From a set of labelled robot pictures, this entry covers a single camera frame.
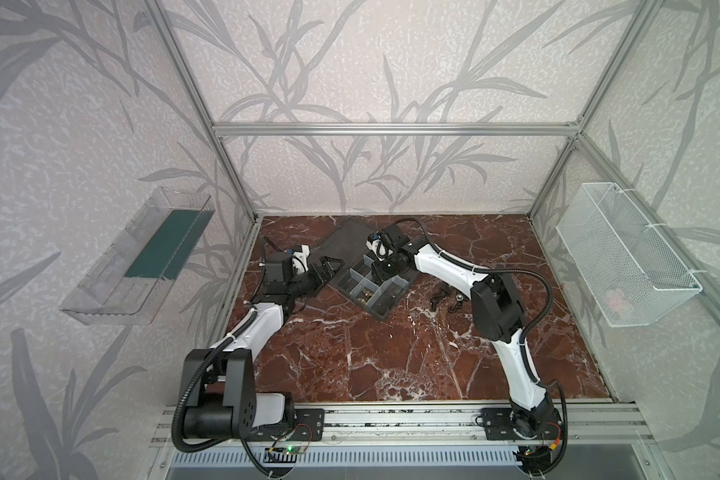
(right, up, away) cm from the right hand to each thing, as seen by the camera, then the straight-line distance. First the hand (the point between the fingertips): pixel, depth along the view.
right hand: (377, 263), depth 97 cm
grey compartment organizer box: (-7, -6, +2) cm, 10 cm away
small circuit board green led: (-21, -43, -27) cm, 55 cm away
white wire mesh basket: (+54, 0, -35) cm, 65 cm away
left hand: (-10, +1, -13) cm, 16 cm away
